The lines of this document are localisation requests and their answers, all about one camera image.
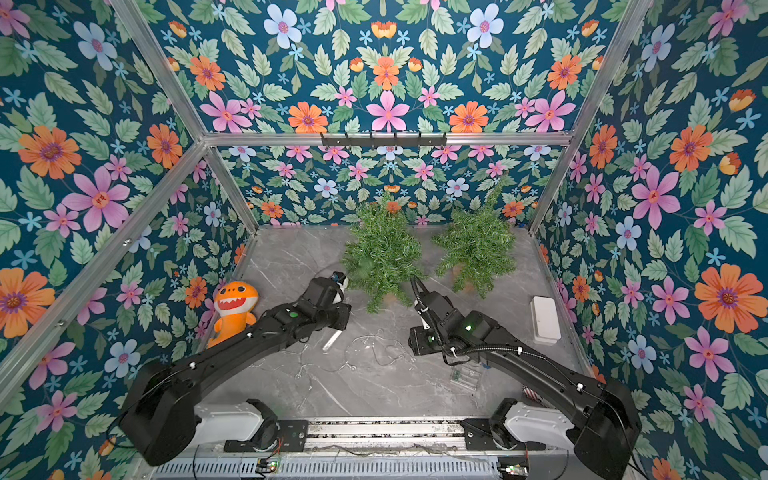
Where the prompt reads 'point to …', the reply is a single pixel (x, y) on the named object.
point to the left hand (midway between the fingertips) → (351, 309)
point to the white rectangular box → (545, 318)
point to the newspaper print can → (532, 394)
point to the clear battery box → (467, 377)
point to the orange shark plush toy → (234, 301)
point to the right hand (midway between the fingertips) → (419, 336)
